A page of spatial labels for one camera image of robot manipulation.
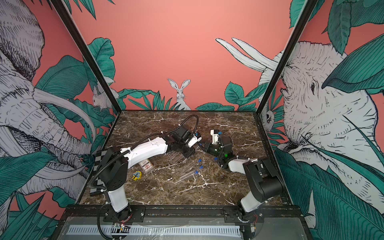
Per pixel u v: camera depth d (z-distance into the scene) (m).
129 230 0.73
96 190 0.79
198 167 0.90
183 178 0.86
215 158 0.95
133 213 0.73
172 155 0.95
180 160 0.93
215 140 0.82
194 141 0.79
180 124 0.71
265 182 0.46
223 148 0.70
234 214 0.74
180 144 0.74
